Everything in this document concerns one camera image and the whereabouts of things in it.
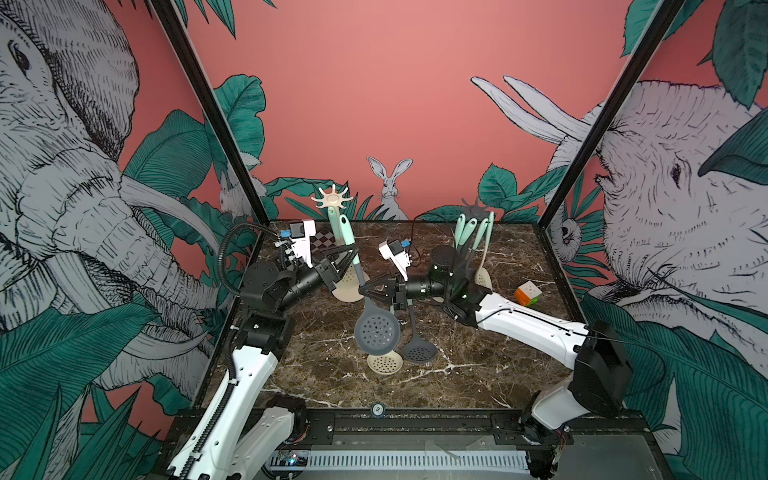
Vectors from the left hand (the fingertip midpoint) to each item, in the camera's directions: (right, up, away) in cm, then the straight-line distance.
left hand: (358, 247), depth 60 cm
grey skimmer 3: (+28, +3, +10) cm, 30 cm away
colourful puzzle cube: (+51, -15, +35) cm, 63 cm away
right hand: (+1, -9, +3) cm, 10 cm away
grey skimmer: (+3, -19, +6) cm, 20 cm away
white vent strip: (+12, -52, +10) cm, 54 cm away
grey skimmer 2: (+14, -30, +25) cm, 42 cm away
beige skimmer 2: (+34, -9, +29) cm, 46 cm away
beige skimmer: (+5, -33, +22) cm, 40 cm away
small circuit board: (-18, -50, +10) cm, 54 cm away
